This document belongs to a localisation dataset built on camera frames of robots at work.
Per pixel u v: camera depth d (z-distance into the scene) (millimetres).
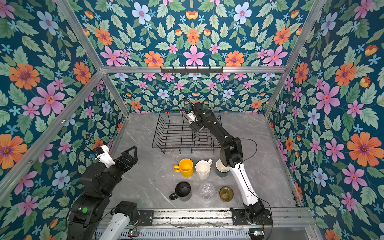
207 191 821
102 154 554
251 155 628
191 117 924
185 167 888
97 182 458
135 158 591
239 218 730
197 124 884
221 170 795
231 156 644
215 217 750
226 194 804
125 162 565
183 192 821
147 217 736
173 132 1073
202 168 865
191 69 915
